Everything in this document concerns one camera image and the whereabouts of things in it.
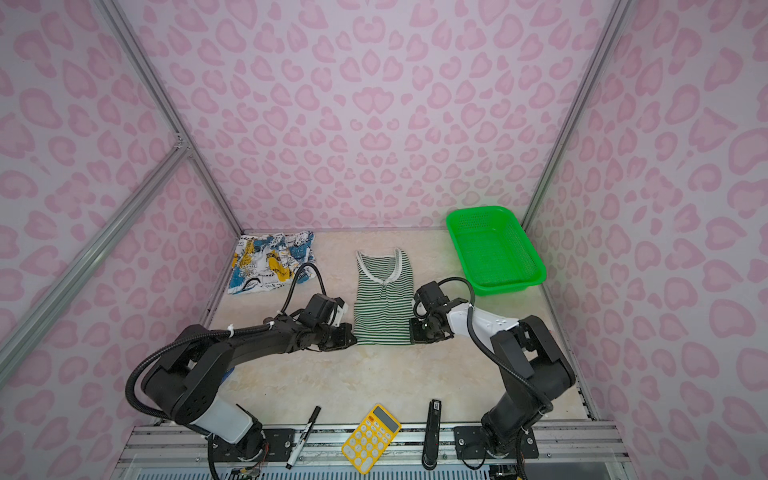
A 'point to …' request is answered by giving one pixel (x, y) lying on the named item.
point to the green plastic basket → (494, 250)
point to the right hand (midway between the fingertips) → (413, 335)
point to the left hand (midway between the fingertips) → (360, 337)
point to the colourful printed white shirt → (263, 262)
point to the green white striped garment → (384, 300)
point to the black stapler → (432, 435)
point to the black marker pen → (306, 432)
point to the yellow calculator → (371, 438)
